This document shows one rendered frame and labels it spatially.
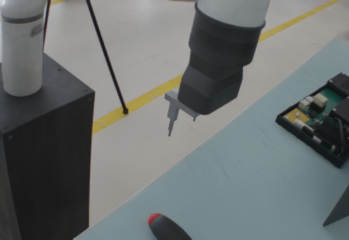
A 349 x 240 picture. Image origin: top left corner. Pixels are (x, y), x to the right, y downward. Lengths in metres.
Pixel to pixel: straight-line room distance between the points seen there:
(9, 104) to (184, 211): 0.49
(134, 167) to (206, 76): 1.50
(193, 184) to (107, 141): 1.56
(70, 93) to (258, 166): 0.46
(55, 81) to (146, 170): 1.09
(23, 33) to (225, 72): 0.45
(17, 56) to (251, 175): 0.50
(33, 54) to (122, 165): 1.19
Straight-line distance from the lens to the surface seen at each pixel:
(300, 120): 0.63
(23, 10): 0.77
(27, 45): 0.80
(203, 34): 0.43
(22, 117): 0.80
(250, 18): 0.41
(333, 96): 0.76
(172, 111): 0.50
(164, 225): 0.41
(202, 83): 0.45
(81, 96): 0.86
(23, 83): 0.84
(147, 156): 1.99
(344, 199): 0.48
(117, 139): 2.06
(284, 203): 0.51
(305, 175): 0.57
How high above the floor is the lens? 1.35
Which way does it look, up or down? 37 degrees down
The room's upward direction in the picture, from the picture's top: 14 degrees clockwise
